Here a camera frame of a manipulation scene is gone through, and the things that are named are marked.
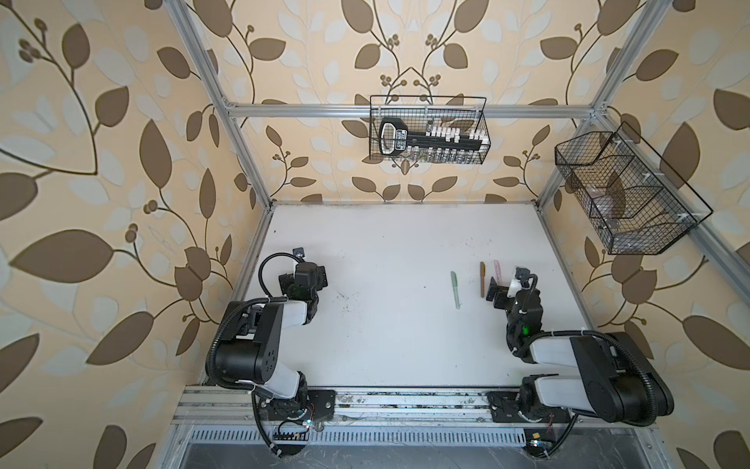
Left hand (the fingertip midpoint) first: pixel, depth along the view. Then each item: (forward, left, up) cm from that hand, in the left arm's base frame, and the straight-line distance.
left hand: (297, 269), depth 94 cm
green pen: (-1, -53, -6) cm, 53 cm away
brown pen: (+5, -63, -5) cm, 64 cm away
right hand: (-5, -68, +1) cm, 68 cm away
